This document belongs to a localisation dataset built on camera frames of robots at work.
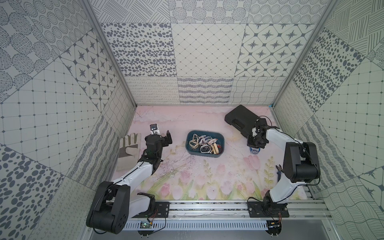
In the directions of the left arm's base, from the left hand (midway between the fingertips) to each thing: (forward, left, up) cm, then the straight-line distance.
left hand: (165, 132), depth 86 cm
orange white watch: (+3, -29, -14) cm, 33 cm away
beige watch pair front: (0, -17, -13) cm, 21 cm away
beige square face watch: (-3, -30, -13) cm, 33 cm away
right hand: (-1, -54, -13) cm, 55 cm away
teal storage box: (+3, -35, -14) cm, 38 cm away
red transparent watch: (-2, -33, -13) cm, 36 cm away
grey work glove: (-6, +24, -14) cm, 29 cm away
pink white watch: (+4, -23, -13) cm, 27 cm away
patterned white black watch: (-3, -24, -14) cm, 28 cm away
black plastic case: (+21, -52, -11) cm, 57 cm away
